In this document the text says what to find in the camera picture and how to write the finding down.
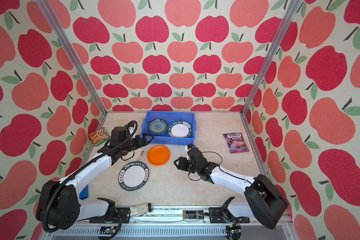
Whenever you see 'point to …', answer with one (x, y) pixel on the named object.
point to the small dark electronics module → (193, 214)
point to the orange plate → (158, 155)
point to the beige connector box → (141, 209)
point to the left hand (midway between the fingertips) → (152, 139)
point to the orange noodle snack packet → (99, 137)
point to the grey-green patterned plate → (157, 126)
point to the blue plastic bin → (169, 116)
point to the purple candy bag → (236, 142)
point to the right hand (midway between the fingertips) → (178, 162)
